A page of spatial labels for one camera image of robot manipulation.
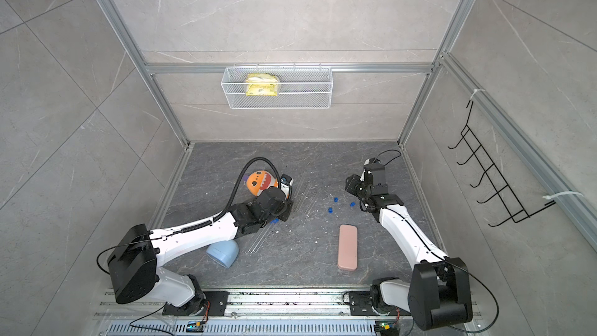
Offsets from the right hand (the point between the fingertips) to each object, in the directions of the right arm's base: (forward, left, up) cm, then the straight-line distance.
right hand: (350, 179), depth 86 cm
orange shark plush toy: (+5, +37, -7) cm, 37 cm away
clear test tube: (0, +18, -15) cm, 24 cm away
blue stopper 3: (-1, -3, -16) cm, 17 cm away
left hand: (-6, +23, 0) cm, 24 cm away
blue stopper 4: (-18, +27, +4) cm, 33 cm away
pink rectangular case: (-21, +2, -14) cm, 25 cm away
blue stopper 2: (0, +4, -15) cm, 16 cm away
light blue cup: (-24, +45, -7) cm, 52 cm away
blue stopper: (-4, +7, -16) cm, 18 cm away
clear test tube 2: (-17, +35, -16) cm, 42 cm away
